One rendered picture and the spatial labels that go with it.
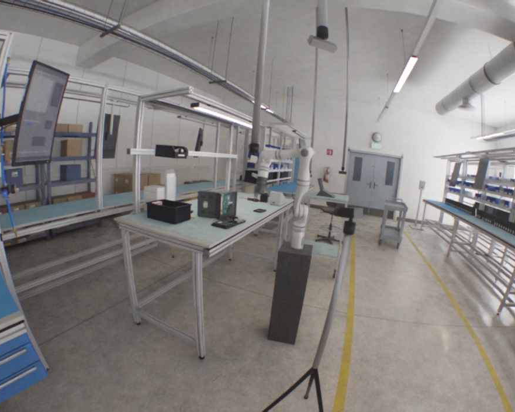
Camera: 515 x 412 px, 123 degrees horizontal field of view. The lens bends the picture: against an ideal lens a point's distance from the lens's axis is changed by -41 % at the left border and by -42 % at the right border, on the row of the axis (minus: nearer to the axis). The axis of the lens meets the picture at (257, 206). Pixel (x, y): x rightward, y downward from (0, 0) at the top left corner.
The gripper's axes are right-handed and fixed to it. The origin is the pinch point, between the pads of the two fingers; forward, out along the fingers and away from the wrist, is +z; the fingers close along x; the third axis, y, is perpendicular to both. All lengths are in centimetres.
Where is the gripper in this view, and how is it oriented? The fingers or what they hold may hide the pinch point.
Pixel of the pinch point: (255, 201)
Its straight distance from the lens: 175.4
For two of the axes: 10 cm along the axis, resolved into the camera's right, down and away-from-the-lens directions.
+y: 9.0, 1.5, -4.0
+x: 3.9, 1.2, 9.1
